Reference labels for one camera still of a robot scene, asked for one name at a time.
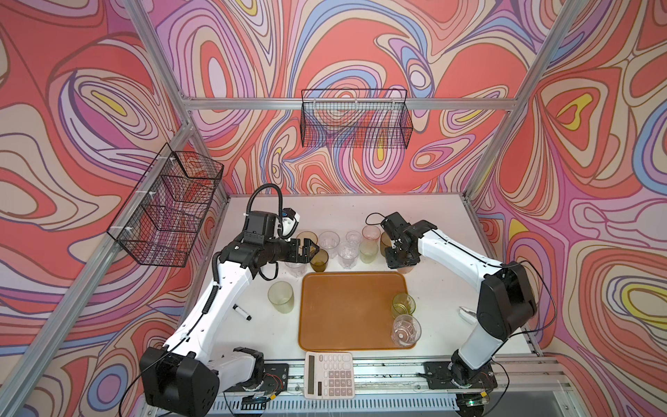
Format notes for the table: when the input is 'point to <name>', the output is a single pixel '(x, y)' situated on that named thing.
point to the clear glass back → (329, 241)
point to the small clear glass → (353, 237)
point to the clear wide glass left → (296, 269)
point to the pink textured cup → (406, 269)
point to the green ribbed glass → (402, 304)
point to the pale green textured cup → (368, 250)
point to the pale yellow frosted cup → (281, 296)
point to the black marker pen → (241, 311)
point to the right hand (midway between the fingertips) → (399, 267)
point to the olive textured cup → (319, 261)
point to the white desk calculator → (328, 375)
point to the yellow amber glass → (307, 234)
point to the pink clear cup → (371, 233)
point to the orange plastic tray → (353, 311)
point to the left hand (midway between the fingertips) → (309, 246)
